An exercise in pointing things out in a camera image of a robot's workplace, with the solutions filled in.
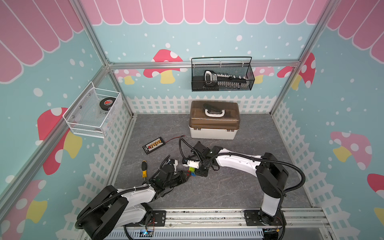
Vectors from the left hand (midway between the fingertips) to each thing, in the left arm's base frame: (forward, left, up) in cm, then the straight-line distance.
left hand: (189, 178), depth 86 cm
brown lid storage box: (+29, -14, +19) cm, 37 cm away
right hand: (+4, -5, +3) cm, 7 cm away
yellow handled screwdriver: (+6, +27, 0) cm, 28 cm away
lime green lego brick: (+2, -2, +8) cm, 8 cm away
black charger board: (+22, +25, 0) cm, 33 cm away
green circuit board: (-26, +21, -3) cm, 34 cm away
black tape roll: (+28, +45, +32) cm, 61 cm away
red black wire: (+32, +7, -2) cm, 32 cm away
